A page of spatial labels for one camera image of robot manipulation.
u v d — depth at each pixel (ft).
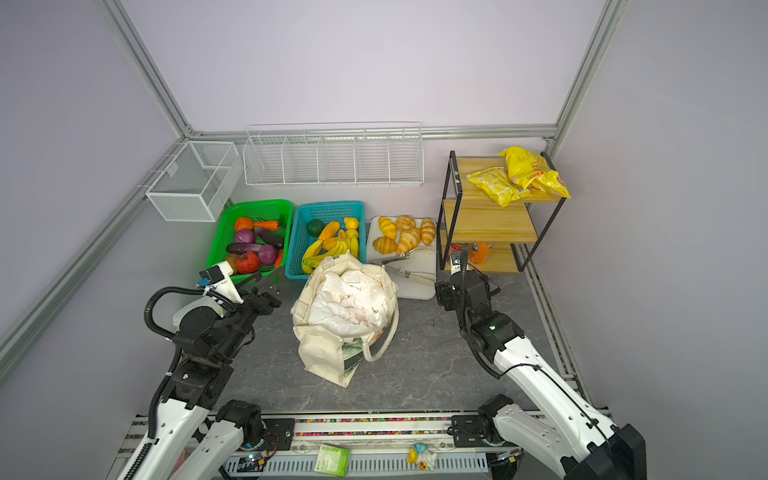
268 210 3.71
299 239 3.46
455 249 3.25
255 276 2.31
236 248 3.46
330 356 2.38
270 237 3.66
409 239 3.64
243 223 3.74
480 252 3.34
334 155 3.26
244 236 3.59
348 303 2.61
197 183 3.26
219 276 1.89
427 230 3.79
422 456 2.23
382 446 2.42
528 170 2.50
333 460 2.25
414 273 3.34
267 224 3.84
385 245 3.56
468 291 1.80
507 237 3.07
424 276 3.29
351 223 3.78
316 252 3.52
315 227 3.70
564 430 1.34
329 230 3.74
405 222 3.80
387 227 3.80
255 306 1.96
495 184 2.50
